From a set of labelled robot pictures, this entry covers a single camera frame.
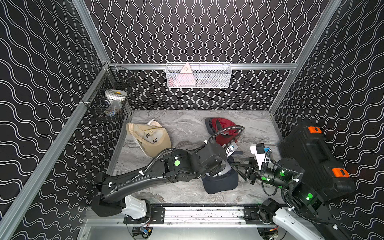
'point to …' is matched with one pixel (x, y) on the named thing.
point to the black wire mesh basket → (112, 77)
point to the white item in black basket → (114, 100)
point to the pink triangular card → (185, 77)
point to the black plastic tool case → (306, 145)
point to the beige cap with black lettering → (153, 140)
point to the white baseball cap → (153, 122)
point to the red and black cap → (227, 137)
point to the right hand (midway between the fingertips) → (233, 161)
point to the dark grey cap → (209, 124)
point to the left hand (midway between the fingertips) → (221, 151)
